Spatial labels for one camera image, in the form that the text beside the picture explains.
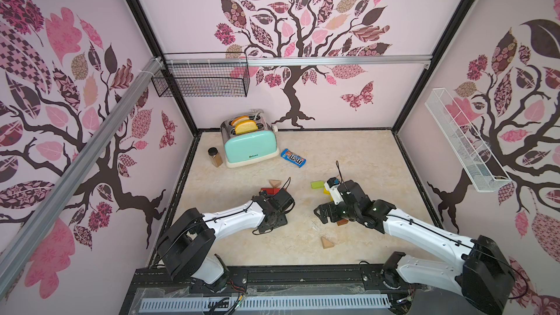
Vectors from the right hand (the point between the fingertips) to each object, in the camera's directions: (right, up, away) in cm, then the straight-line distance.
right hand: (324, 210), depth 82 cm
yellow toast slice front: (-33, +34, +13) cm, 49 cm away
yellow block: (-1, +8, -6) cm, 10 cm away
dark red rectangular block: (-22, +5, +13) cm, 26 cm away
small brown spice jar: (-49, +20, +19) cm, 56 cm away
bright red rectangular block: (-19, +5, +13) cm, 24 cm away
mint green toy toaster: (-35, +23, +16) cm, 45 cm away
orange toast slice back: (-37, +38, +18) cm, 56 cm away
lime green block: (0, +7, +16) cm, 17 cm away
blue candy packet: (-11, +20, +25) cm, 34 cm away
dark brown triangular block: (+7, -5, +3) cm, 10 cm away
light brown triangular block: (0, -12, -1) cm, 12 cm away
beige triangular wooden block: (-20, +8, +14) cm, 26 cm away
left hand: (-19, -7, +3) cm, 21 cm away
